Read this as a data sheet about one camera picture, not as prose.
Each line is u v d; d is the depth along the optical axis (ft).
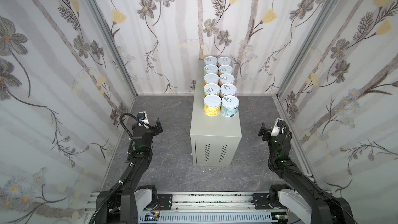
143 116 2.30
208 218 2.30
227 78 2.40
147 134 2.36
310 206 1.52
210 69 2.54
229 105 2.04
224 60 2.70
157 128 2.55
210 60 2.69
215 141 2.08
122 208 1.33
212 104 2.05
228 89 2.25
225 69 2.52
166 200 2.43
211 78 2.40
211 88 2.22
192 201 2.48
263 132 2.54
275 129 2.37
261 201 2.41
